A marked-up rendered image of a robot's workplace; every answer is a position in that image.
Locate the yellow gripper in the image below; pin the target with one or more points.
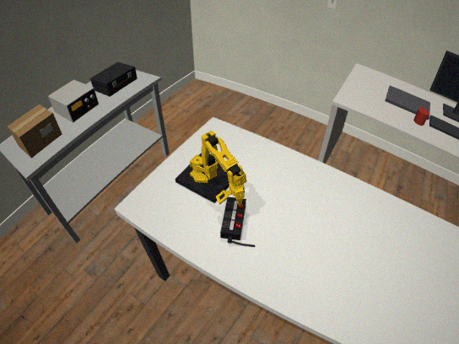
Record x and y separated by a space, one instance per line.
237 191

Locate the black power strip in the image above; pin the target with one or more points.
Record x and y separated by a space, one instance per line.
232 221

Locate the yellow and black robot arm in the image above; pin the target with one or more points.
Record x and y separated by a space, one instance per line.
236 176

